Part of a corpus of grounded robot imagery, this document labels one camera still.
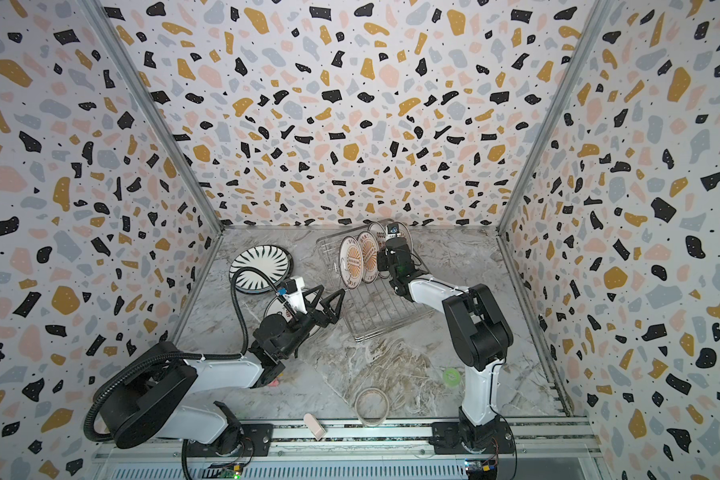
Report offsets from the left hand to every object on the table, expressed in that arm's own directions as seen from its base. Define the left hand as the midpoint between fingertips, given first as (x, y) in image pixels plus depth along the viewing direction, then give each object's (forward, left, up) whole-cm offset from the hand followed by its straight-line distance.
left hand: (334, 286), depth 77 cm
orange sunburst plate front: (+21, -2, -16) cm, 26 cm away
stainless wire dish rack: (+5, -9, -22) cm, 25 cm away
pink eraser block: (-28, +5, -20) cm, 35 cm away
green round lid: (-16, -33, -23) cm, 43 cm away
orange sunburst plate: (+20, -10, -12) cm, 26 cm away
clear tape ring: (-24, -9, -23) cm, 34 cm away
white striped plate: (+26, +27, -21) cm, 42 cm away
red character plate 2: (+28, -12, -9) cm, 32 cm away
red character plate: (+7, +22, -21) cm, 31 cm away
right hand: (+22, -14, -6) cm, 26 cm away
